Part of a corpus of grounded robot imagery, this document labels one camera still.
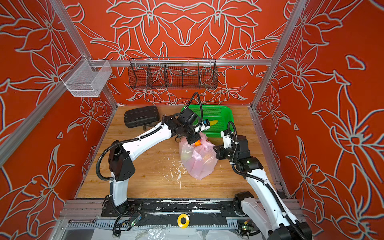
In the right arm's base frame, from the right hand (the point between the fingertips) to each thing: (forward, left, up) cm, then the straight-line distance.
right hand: (214, 146), depth 78 cm
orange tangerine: (+3, +9, -3) cm, 10 cm away
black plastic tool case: (+27, +50, -9) cm, 58 cm away
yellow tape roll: (-34, +16, -15) cm, 41 cm away
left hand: (+6, +8, +1) cm, 10 cm away
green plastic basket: (+35, -11, -12) cm, 38 cm away
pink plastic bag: (-6, +8, -5) cm, 12 cm away
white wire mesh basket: (+38, +79, +17) cm, 89 cm away
